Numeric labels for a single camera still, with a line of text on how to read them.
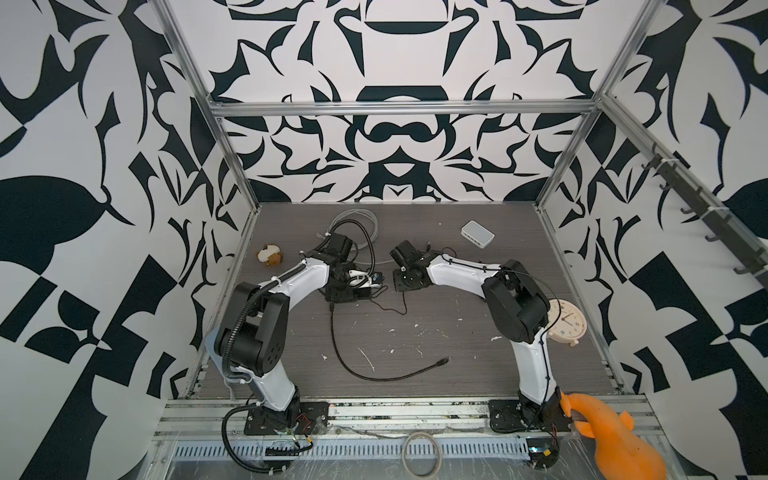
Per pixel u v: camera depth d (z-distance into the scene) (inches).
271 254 40.1
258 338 18.4
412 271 29.1
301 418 28.6
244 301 19.5
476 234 42.8
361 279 31.7
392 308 36.3
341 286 31.2
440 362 32.7
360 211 45.4
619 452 24.8
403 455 27.0
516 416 29.2
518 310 20.9
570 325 34.4
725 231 21.7
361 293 34.8
